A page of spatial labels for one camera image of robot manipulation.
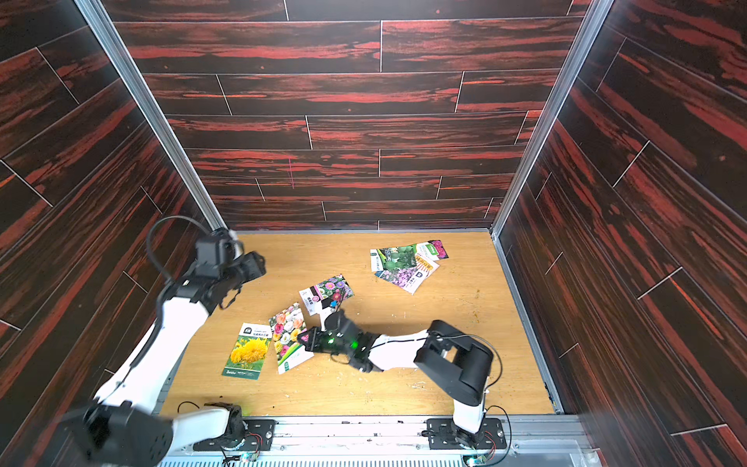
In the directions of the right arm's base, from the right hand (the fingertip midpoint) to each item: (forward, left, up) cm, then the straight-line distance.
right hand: (300, 333), depth 81 cm
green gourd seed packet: (+37, -27, -10) cm, 47 cm away
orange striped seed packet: (+32, -39, -10) cm, 51 cm away
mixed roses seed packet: (+2, +5, -1) cm, 6 cm away
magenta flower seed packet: (+43, -46, -10) cm, 63 cm away
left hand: (+15, +11, +14) cm, 23 cm away
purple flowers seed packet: (+26, -32, -8) cm, 41 cm away
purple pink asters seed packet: (+21, -6, -10) cm, 24 cm away
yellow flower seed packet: (-2, +18, -10) cm, 21 cm away
